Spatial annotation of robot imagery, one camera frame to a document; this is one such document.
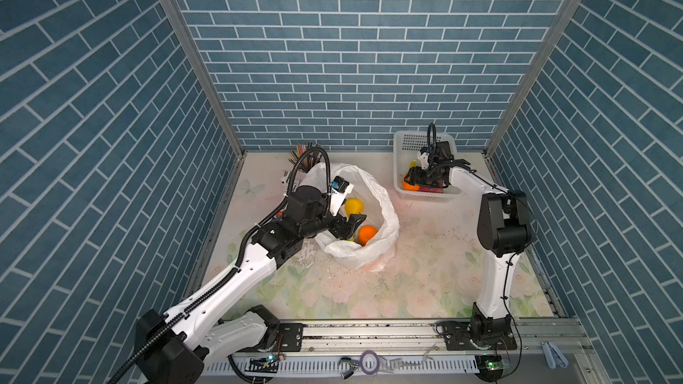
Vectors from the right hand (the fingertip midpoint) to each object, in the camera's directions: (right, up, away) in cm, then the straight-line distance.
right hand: (411, 176), depth 102 cm
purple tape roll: (-20, -48, -31) cm, 60 cm away
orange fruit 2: (-2, -4, -5) cm, 7 cm away
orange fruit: (-18, -20, -13) cm, 30 cm away
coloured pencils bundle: (-39, +6, -3) cm, 40 cm away
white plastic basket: (+2, +14, +18) cm, 23 cm away
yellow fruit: (-23, -11, -8) cm, 26 cm away
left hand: (-22, -9, -30) cm, 38 cm away
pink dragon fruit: (+10, -5, -3) cm, 11 cm away
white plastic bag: (-14, -12, -21) cm, 28 cm away
